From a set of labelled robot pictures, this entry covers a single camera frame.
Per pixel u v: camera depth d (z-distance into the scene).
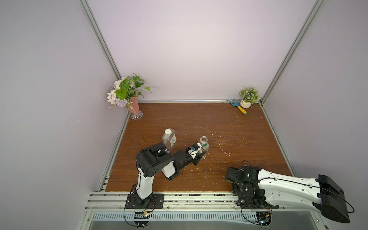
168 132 0.83
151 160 0.51
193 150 0.74
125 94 0.83
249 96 1.06
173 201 0.75
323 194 0.42
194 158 0.78
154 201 0.73
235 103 1.20
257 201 0.64
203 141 0.76
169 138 0.88
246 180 0.56
